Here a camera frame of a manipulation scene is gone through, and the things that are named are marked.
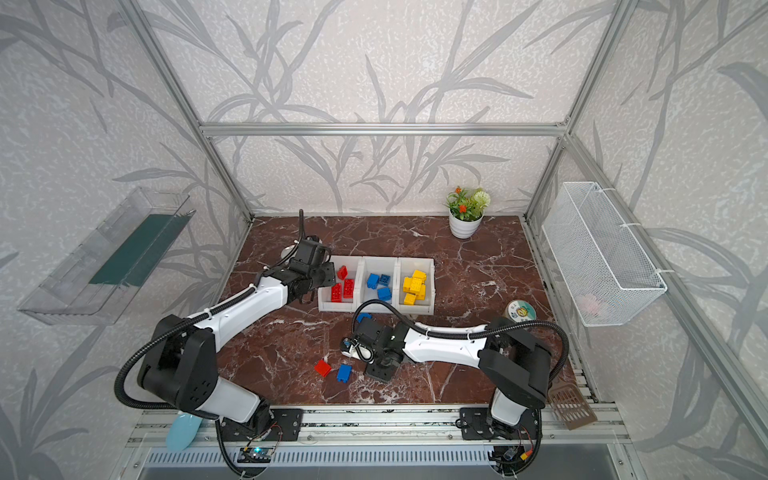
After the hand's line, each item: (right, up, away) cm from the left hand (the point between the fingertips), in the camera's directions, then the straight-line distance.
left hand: (332, 262), depth 91 cm
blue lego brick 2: (+16, -11, +6) cm, 20 cm away
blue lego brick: (+15, -7, +9) cm, 19 cm away
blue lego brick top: (+9, -17, +1) cm, 19 cm away
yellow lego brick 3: (+27, -5, +9) cm, 29 cm away
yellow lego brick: (+24, -12, +2) cm, 27 cm away
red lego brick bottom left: (-1, -29, -8) cm, 30 cm away
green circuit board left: (-14, -45, -20) cm, 51 cm away
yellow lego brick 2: (+25, -8, +3) cm, 26 cm away
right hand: (+14, -25, -8) cm, 30 cm away
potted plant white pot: (+44, +17, +11) cm, 48 cm away
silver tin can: (-19, +3, +12) cm, 23 cm away
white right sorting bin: (+22, -2, +6) cm, 23 cm away
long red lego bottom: (0, -11, +7) cm, 13 cm away
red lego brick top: (+1, -4, +11) cm, 12 cm away
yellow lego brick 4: (+28, -11, +4) cm, 30 cm away
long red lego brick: (+4, -8, +7) cm, 12 cm away
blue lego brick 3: (+6, -30, -9) cm, 32 cm away
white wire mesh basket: (+64, +2, -27) cm, 70 cm away
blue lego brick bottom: (+12, -7, +8) cm, 16 cm away
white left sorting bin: (+5, -2, +10) cm, 11 cm away
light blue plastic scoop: (-33, -41, -18) cm, 55 cm away
